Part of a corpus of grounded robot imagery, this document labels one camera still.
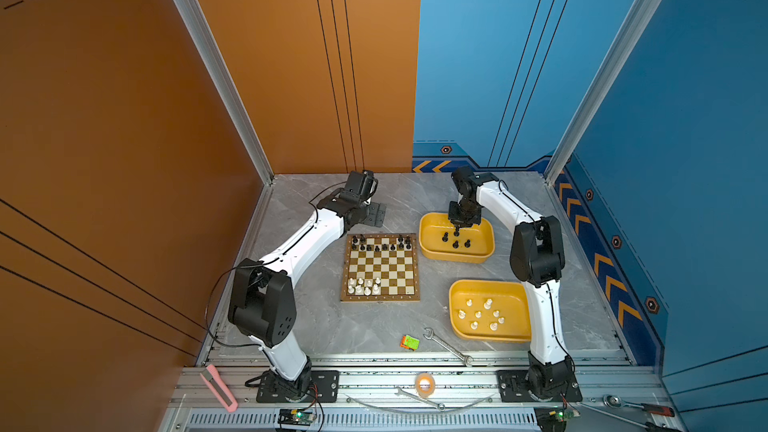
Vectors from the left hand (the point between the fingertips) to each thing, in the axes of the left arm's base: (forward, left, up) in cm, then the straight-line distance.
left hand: (367, 205), depth 89 cm
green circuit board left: (-51, +14, -19) cm, 56 cm away
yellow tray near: (-25, -36, -16) cm, 47 cm away
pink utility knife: (-46, +33, -17) cm, 59 cm away
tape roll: (-44, -18, -17) cm, 50 cm away
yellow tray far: (-3, -35, -16) cm, 39 cm away
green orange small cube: (-35, -13, -14) cm, 40 cm away
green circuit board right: (-51, -46, -19) cm, 71 cm away
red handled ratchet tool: (-47, -61, -14) cm, 78 cm away
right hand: (+3, -29, -13) cm, 31 cm away
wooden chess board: (-13, -4, -15) cm, 20 cm away
